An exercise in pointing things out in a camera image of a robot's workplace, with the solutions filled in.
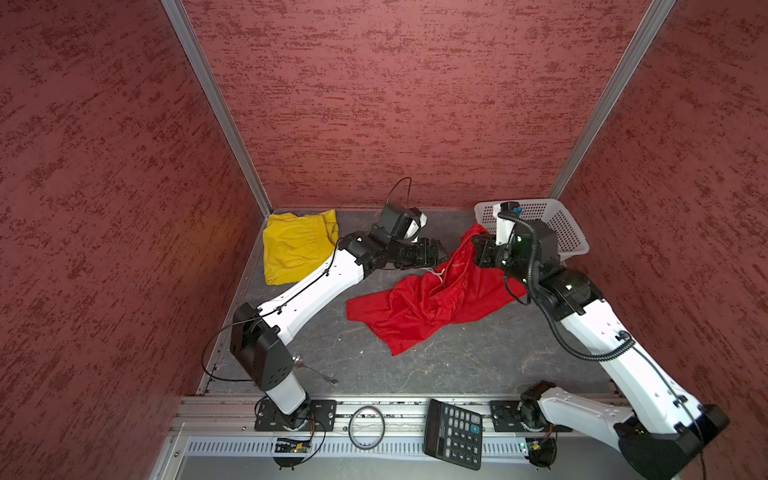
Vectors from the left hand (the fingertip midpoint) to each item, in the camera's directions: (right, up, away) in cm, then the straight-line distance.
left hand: (436, 264), depth 74 cm
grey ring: (-22, -41, -1) cm, 46 cm away
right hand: (+8, +5, -3) cm, 10 cm away
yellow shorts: (-47, +4, +32) cm, 57 cm away
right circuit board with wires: (+25, -45, -3) cm, 52 cm away
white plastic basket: (+53, +5, +31) cm, 62 cm away
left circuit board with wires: (-36, -45, -1) cm, 58 cm away
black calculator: (+4, -41, -3) cm, 42 cm away
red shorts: (-7, -15, +16) cm, 23 cm away
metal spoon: (-37, -29, +8) cm, 48 cm away
